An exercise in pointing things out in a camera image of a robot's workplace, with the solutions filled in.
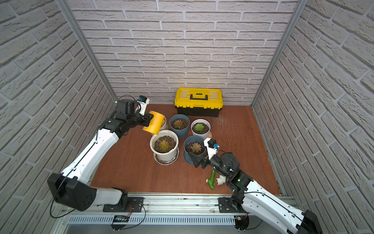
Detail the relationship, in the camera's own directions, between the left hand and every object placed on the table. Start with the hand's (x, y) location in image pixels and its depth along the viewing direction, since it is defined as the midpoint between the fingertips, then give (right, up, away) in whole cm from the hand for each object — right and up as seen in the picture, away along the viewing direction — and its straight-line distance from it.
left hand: (147, 111), depth 79 cm
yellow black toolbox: (+30, +8, +22) cm, 38 cm away
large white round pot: (+13, -24, 0) cm, 27 cm away
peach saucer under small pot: (+38, -15, +21) cm, 46 cm away
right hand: (+27, -18, -8) cm, 34 cm away
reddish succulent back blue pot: (+16, -8, +16) cm, 24 cm away
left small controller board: (-12, -55, -6) cm, 57 cm away
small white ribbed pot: (+32, -14, +12) cm, 37 cm away
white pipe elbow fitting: (+41, -39, +1) cm, 56 cm away
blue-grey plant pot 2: (+22, -19, +10) cm, 31 cm away
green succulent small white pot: (+30, -10, +15) cm, 35 cm away
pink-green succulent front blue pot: (+27, -22, +6) cm, 36 cm away
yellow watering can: (+5, -7, -1) cm, 9 cm away
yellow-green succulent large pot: (+8, -20, +5) cm, 22 cm away
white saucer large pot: (+8, -32, +9) cm, 34 cm away
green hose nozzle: (+35, -40, +2) cm, 53 cm away
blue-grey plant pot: (+19, -13, +13) cm, 27 cm away
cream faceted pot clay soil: (+7, -9, +13) cm, 17 cm away
